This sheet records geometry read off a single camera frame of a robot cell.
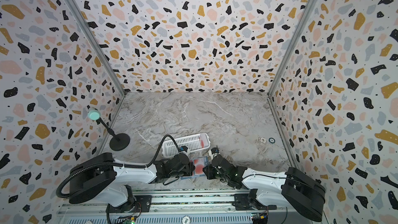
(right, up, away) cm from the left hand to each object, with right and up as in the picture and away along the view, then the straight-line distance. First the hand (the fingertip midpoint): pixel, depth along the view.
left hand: (200, 167), depth 82 cm
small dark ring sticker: (+44, +11, +15) cm, 48 cm away
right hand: (+1, 0, -1) cm, 1 cm away
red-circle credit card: (-1, 0, +3) cm, 4 cm away
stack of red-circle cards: (+2, +12, +8) cm, 15 cm away
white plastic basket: (-4, +10, +13) cm, 17 cm away
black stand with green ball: (-50, +11, +13) cm, 52 cm away
